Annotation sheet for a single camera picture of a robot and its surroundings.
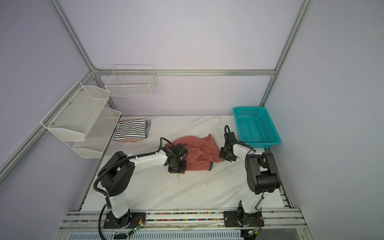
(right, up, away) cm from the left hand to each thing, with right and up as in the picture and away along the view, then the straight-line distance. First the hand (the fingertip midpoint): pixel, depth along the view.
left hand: (182, 172), depth 89 cm
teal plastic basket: (+54, +28, +26) cm, 66 cm away
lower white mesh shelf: (-54, +22, +5) cm, 59 cm away
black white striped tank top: (-36, +25, +13) cm, 46 cm away
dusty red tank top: (+12, +11, +3) cm, 17 cm away
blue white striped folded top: (-30, +30, +25) cm, 49 cm away
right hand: (+26, +9, +8) cm, 29 cm away
